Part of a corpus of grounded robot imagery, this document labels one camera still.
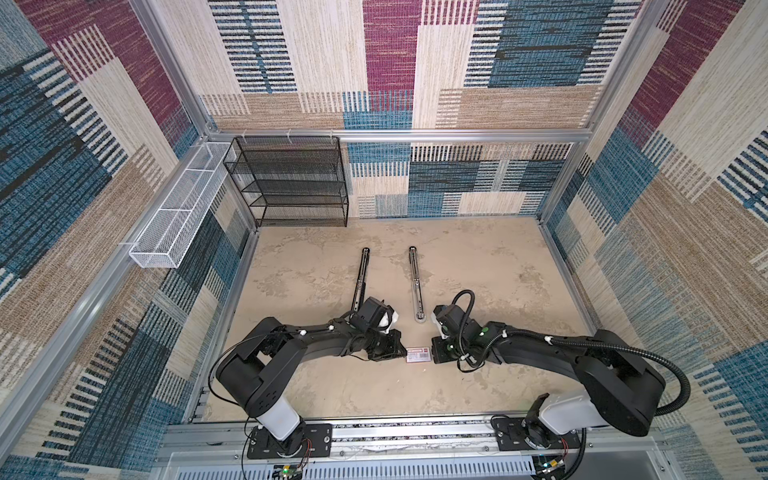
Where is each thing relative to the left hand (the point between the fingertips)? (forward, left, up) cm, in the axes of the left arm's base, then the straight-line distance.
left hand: (409, 350), depth 85 cm
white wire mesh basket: (+15, +58, +31) cm, 67 cm away
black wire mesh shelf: (+58, +39, +14) cm, 71 cm away
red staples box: (0, -3, -3) cm, 4 cm away
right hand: (-1, -7, -2) cm, 8 cm away
